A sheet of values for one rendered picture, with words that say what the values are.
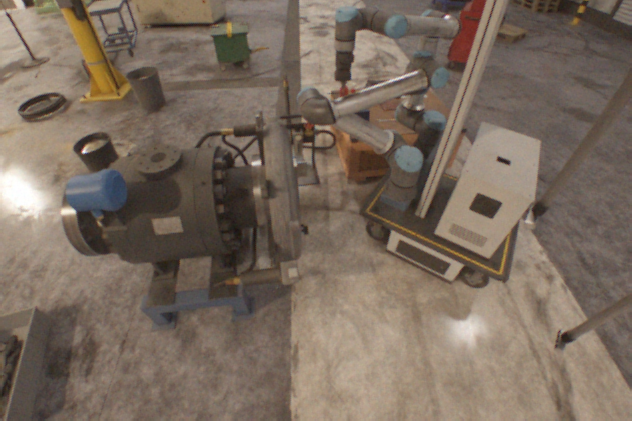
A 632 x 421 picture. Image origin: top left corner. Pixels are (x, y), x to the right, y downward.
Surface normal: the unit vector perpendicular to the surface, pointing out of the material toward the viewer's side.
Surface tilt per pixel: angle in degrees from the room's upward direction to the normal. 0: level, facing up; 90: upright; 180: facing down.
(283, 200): 48
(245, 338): 0
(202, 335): 0
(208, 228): 70
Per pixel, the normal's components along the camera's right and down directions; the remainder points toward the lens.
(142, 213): 0.12, 0.03
